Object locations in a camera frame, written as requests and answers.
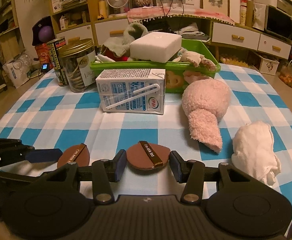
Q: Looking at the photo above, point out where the red white santa plush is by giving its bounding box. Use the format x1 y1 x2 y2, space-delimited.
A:
100 45 128 62

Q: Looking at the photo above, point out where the white rolled cloth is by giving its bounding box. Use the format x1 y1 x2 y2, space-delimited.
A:
231 121 281 187

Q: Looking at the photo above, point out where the purple ball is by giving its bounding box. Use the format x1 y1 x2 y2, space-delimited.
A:
39 26 55 43

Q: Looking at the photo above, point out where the clear jar gold lid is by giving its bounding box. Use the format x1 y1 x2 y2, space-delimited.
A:
59 38 96 93

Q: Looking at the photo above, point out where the pink lace cloth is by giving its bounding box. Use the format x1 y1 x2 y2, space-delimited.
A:
127 7 235 25

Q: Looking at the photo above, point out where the white storage box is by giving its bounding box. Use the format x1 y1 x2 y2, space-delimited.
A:
253 53 279 76

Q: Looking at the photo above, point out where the bag of oranges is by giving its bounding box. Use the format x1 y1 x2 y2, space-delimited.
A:
279 60 292 88

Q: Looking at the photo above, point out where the blue white checkered tablecloth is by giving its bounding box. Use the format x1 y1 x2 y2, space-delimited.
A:
0 64 292 204

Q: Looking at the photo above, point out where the grey plush toy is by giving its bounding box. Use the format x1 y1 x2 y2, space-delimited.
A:
104 23 149 57

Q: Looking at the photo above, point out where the pink plush toy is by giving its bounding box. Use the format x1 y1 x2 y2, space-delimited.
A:
182 79 230 153

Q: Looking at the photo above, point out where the white blue milk carton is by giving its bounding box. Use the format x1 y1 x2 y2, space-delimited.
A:
96 69 165 115

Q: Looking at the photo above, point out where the green plastic basket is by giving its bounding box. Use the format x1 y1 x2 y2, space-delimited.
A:
90 39 221 93

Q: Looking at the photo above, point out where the white foam sponge block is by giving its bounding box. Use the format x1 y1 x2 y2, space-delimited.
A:
130 31 182 63

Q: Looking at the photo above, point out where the tall green drink can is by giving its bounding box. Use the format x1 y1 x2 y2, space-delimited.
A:
47 37 68 87

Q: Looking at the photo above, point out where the brown round powder puff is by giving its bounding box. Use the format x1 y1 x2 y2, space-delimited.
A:
126 141 171 171

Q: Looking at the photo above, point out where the wooden tv cabinet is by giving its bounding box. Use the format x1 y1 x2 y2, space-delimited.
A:
55 12 292 61

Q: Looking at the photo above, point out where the wooden shelf unit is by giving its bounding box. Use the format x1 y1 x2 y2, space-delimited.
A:
48 0 95 35

